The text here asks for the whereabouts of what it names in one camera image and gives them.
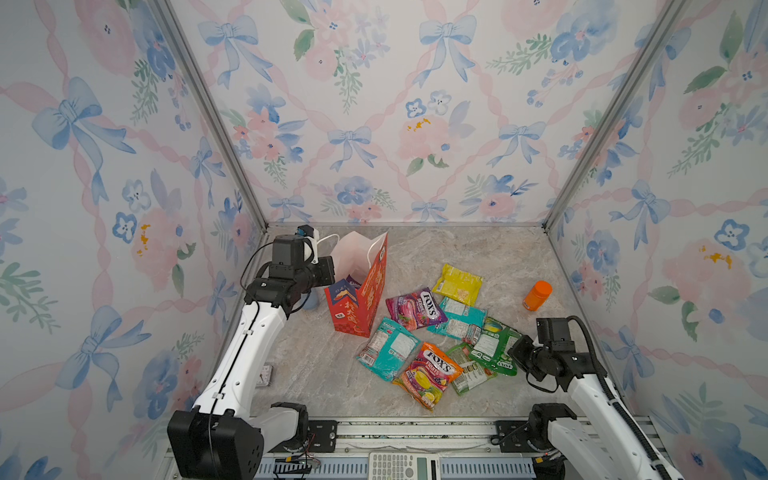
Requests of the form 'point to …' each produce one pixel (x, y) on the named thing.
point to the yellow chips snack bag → (458, 285)
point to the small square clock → (265, 377)
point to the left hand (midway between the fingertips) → (334, 261)
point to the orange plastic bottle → (537, 295)
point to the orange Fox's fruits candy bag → (428, 376)
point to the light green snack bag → (473, 374)
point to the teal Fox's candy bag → (388, 349)
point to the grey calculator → (404, 466)
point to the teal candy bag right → (463, 322)
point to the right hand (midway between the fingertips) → (509, 349)
